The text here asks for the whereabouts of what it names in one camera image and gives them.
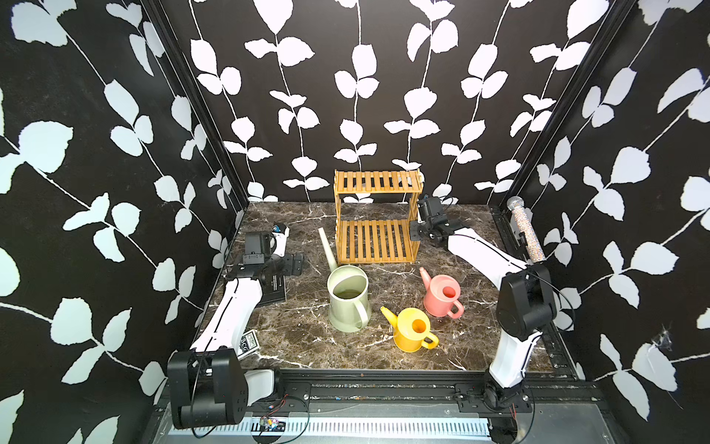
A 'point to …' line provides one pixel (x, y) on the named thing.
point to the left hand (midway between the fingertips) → (288, 250)
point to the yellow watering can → (411, 326)
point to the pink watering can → (441, 294)
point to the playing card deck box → (249, 344)
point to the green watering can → (348, 287)
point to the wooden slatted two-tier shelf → (375, 208)
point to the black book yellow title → (274, 289)
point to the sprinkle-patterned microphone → (532, 243)
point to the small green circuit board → (271, 425)
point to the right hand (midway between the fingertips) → (415, 221)
